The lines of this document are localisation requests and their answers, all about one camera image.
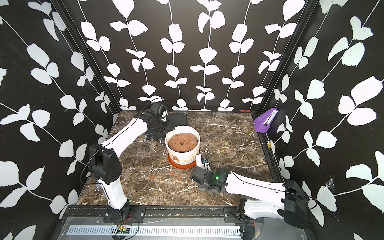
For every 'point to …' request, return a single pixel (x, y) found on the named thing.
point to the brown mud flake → (178, 177)
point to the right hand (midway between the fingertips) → (201, 180)
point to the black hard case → (177, 118)
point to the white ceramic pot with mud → (183, 144)
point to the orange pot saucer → (180, 166)
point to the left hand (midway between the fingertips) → (174, 126)
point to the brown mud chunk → (152, 177)
